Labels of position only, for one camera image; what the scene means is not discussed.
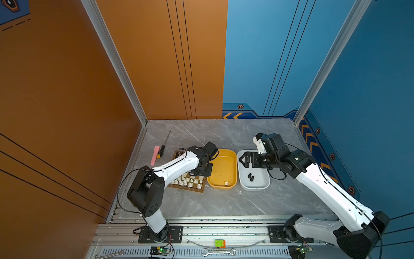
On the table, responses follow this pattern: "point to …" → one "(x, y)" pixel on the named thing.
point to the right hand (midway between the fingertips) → (245, 160)
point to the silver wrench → (206, 252)
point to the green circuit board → (157, 250)
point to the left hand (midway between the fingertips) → (205, 171)
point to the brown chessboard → (187, 182)
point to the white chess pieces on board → (183, 181)
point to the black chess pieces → (252, 178)
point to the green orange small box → (220, 243)
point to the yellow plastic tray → (225, 170)
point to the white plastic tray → (261, 179)
